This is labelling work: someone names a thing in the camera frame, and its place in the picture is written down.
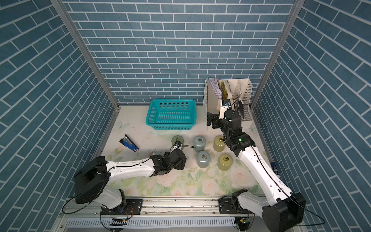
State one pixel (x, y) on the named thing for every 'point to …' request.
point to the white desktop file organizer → (238, 89)
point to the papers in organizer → (215, 84)
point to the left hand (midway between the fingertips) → (183, 160)
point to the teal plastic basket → (171, 114)
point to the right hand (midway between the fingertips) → (217, 113)
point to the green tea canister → (178, 138)
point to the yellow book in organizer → (224, 91)
